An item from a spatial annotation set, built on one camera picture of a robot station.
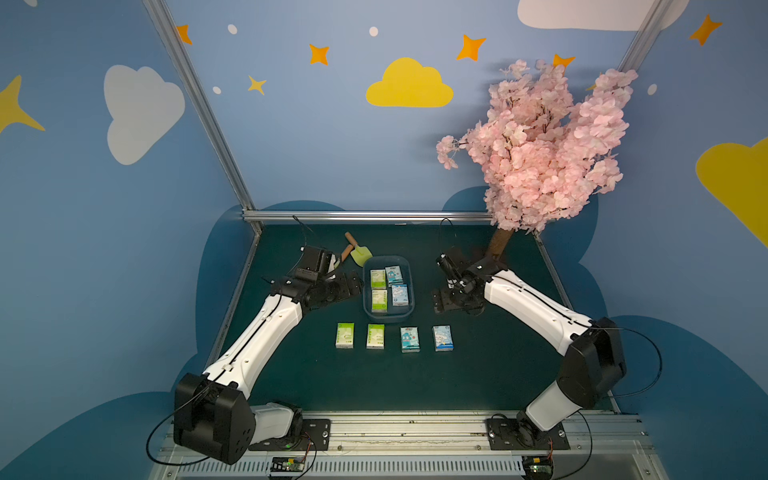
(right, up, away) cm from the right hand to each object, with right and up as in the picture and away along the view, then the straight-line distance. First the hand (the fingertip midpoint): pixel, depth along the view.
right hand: (455, 300), depth 86 cm
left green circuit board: (-44, -38, -14) cm, 60 cm away
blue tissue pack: (-3, -12, +4) cm, 13 cm away
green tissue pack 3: (-23, -2, +11) cm, 25 cm away
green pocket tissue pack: (-33, -11, +3) cm, 35 cm away
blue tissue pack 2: (-16, 0, +13) cm, 20 cm away
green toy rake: (-32, +15, +27) cm, 45 cm away
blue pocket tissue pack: (-13, -12, +3) cm, 18 cm away
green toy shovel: (-28, +14, +26) cm, 41 cm away
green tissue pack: (-24, -12, +4) cm, 27 cm away
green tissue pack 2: (-23, +5, +18) cm, 30 cm away
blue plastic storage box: (-17, -6, +11) cm, 21 cm away
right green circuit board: (+18, -40, -13) cm, 45 cm away
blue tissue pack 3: (-18, +6, +18) cm, 26 cm away
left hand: (-30, +5, -4) cm, 31 cm away
